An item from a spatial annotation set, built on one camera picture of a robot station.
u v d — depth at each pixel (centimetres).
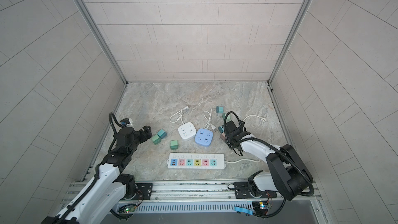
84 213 42
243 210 65
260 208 68
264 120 94
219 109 99
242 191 71
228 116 73
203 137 87
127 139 61
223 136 87
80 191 46
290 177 41
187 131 89
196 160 79
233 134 69
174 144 85
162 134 87
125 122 70
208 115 98
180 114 96
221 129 90
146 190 71
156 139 86
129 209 65
